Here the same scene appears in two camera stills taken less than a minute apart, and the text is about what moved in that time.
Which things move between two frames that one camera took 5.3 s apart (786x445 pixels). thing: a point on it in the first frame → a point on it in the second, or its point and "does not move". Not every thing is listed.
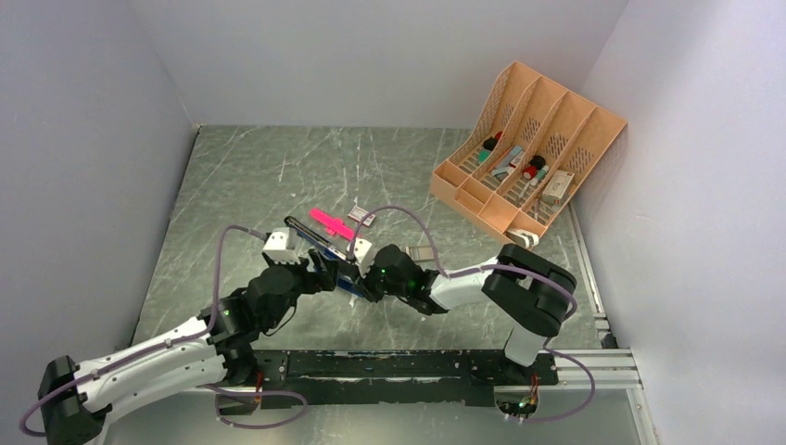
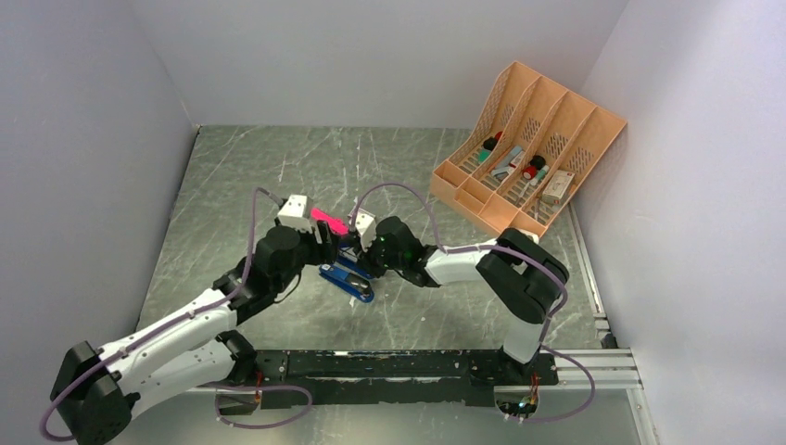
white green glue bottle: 540,174 does not move
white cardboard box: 559,187 does not move
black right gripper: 368,291 → 366,259
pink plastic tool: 334,225 does not move
